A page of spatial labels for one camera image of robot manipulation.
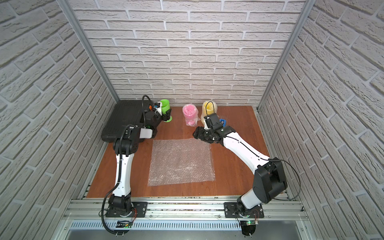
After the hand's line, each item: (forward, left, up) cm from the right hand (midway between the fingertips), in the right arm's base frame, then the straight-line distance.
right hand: (199, 134), depth 83 cm
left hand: (+31, +20, -5) cm, 37 cm away
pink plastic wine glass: (+19, +4, -2) cm, 20 cm away
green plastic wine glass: (+25, +21, -1) cm, 33 cm away
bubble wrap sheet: (+23, -1, -12) cm, 26 cm away
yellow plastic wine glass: (+23, -8, -2) cm, 24 cm away
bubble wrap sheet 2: (-8, +15, -16) cm, 23 cm away
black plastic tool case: (+29, +51, -8) cm, 60 cm away
